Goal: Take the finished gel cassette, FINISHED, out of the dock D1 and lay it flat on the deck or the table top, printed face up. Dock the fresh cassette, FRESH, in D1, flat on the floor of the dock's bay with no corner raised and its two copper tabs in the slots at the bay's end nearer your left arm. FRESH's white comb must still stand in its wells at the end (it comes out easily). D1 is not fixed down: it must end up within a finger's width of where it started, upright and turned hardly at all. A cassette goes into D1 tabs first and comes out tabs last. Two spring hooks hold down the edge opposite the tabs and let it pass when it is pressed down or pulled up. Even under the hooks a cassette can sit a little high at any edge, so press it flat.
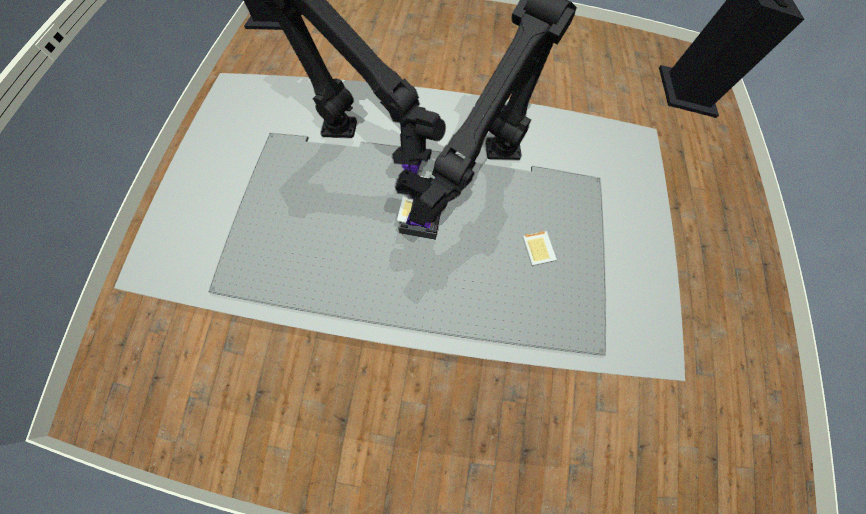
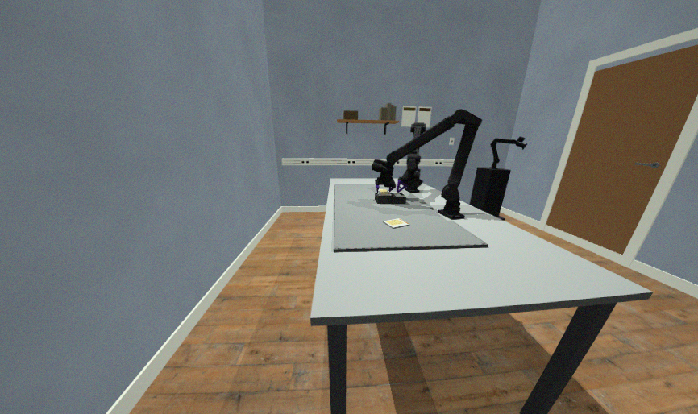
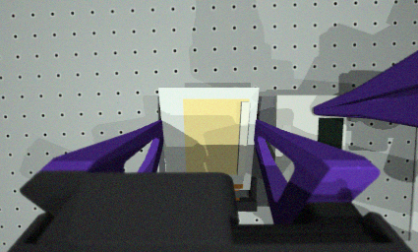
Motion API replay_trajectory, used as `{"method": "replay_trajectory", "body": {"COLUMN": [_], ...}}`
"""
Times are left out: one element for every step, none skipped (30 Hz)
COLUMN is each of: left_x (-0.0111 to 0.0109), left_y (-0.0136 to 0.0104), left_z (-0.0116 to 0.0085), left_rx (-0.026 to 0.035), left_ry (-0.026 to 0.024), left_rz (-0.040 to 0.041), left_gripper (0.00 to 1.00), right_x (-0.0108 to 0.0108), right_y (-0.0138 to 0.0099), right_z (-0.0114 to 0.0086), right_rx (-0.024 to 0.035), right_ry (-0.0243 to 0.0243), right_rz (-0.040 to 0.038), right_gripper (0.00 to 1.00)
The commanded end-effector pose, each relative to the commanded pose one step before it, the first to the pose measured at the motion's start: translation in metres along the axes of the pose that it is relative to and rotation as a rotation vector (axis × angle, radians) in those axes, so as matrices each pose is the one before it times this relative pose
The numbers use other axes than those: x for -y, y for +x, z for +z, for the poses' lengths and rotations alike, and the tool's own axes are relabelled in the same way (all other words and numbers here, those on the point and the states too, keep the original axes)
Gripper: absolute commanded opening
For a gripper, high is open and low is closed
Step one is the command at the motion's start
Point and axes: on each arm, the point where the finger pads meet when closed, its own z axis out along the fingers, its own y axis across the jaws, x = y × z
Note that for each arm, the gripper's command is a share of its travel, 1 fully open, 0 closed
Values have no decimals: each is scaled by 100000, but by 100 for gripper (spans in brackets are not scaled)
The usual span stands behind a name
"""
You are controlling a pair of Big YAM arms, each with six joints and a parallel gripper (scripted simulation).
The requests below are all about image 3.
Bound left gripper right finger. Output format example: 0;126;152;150
254;119;380;224

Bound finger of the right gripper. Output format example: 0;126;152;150
314;50;418;110
314;94;418;128

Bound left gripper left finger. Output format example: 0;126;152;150
40;120;164;172

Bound white bar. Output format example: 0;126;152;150
237;101;250;176

